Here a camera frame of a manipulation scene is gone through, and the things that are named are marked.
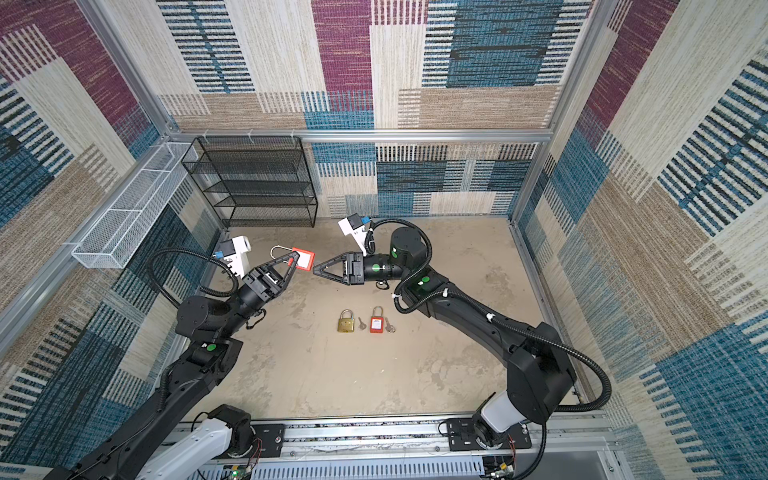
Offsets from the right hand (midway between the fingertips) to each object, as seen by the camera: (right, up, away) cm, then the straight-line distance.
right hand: (318, 277), depth 62 cm
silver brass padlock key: (+6, -17, +31) cm, 36 cm away
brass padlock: (+2, -16, +30) cm, 34 cm away
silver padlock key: (+15, -18, +30) cm, 38 cm away
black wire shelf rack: (-34, +30, +48) cm, 66 cm away
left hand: (-3, +4, -3) cm, 6 cm away
